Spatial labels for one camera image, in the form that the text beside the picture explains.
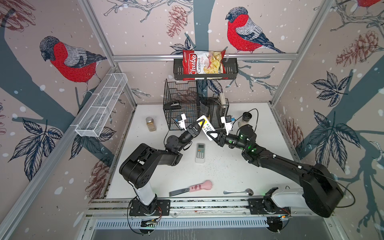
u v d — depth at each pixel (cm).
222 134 69
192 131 71
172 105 90
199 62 87
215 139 71
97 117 73
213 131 72
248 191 79
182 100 123
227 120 68
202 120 73
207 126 73
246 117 98
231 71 94
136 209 73
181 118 74
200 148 95
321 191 42
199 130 78
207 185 79
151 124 99
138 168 47
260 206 73
